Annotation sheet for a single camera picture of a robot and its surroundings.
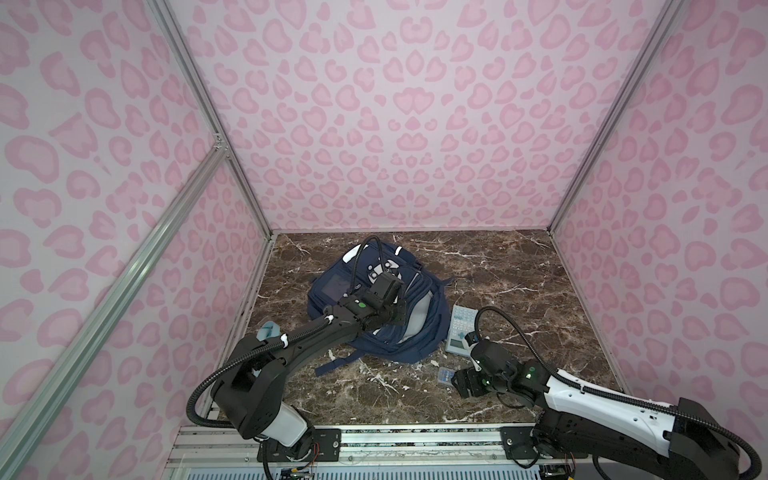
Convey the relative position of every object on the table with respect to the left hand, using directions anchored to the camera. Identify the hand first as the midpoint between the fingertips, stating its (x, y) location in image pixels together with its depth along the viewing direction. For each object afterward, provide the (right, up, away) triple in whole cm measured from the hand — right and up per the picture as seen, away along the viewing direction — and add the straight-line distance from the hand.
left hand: (405, 305), depth 85 cm
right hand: (+16, -19, -4) cm, 25 cm away
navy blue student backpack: (+6, +3, 0) cm, 7 cm away
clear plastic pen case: (+11, -19, -2) cm, 22 cm away
